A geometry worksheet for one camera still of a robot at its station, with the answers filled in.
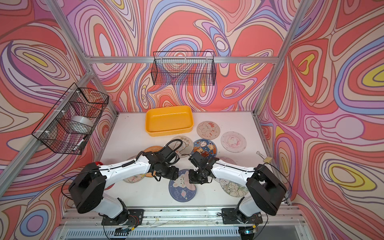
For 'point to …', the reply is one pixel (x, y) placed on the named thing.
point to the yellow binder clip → (266, 159)
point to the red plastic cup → (98, 163)
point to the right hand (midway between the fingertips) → (192, 185)
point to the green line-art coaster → (233, 189)
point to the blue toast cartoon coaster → (205, 146)
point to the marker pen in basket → (82, 140)
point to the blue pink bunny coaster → (181, 189)
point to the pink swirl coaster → (233, 141)
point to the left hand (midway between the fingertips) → (175, 176)
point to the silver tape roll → (83, 120)
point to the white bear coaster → (187, 147)
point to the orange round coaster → (153, 149)
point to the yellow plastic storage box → (163, 121)
